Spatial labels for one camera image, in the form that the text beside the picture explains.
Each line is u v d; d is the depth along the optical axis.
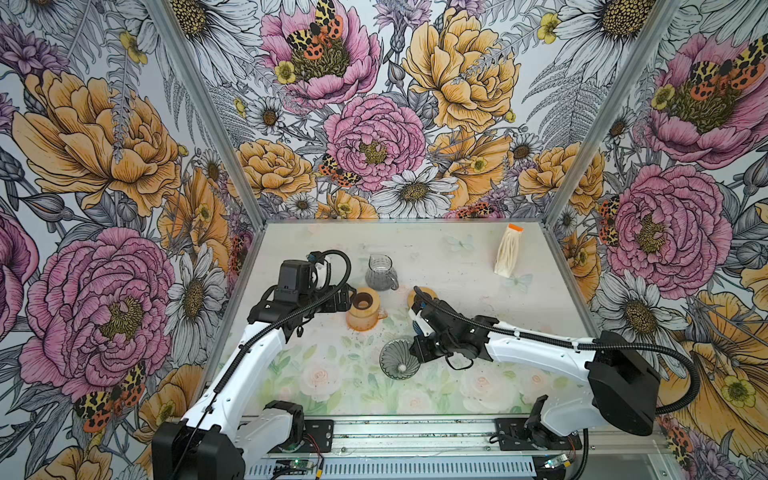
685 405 0.44
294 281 0.61
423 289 1.00
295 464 0.71
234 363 0.46
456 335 0.64
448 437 0.76
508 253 1.05
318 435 0.75
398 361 0.84
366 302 0.89
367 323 0.94
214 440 0.39
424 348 0.73
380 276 0.97
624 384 0.43
